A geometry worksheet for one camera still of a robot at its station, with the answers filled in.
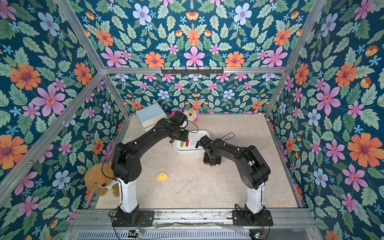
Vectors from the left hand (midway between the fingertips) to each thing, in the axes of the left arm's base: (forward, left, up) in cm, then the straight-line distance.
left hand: (186, 135), depth 92 cm
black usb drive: (0, -6, -12) cm, 13 cm away
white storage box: (-1, 0, -13) cm, 13 cm away
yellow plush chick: (-21, +15, -10) cm, 28 cm away
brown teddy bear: (-26, +40, +6) cm, 48 cm away
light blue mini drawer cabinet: (+16, +24, +3) cm, 29 cm away
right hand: (-14, -14, -12) cm, 23 cm away
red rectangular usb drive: (-16, -14, -11) cm, 25 cm away
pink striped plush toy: (+23, -4, -5) cm, 24 cm away
